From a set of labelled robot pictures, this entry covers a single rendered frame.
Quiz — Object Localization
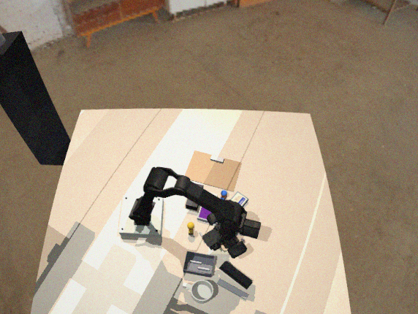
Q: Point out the tan clipboard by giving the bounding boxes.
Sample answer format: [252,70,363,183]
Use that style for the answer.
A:
[185,150,242,192]

